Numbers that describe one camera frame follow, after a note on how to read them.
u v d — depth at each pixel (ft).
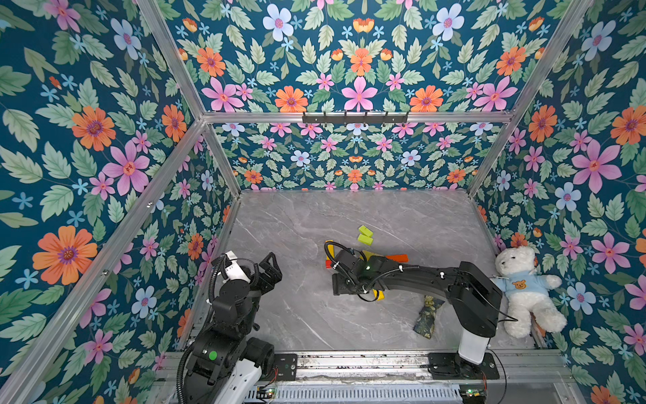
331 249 2.48
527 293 2.67
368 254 3.24
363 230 3.43
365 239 3.36
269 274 1.98
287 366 2.42
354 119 3.06
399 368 2.46
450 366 2.43
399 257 3.20
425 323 2.63
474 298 1.60
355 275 2.13
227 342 1.53
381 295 2.89
